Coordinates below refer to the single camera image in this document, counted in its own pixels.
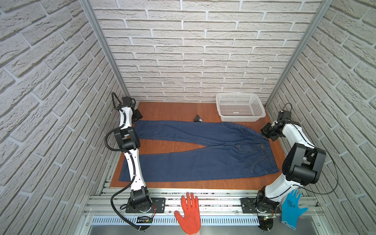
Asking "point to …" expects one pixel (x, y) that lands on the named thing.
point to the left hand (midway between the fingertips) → (137, 115)
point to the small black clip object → (198, 119)
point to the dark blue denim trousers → (225, 149)
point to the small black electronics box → (145, 219)
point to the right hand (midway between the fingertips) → (262, 130)
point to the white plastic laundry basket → (240, 107)
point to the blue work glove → (291, 211)
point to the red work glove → (191, 223)
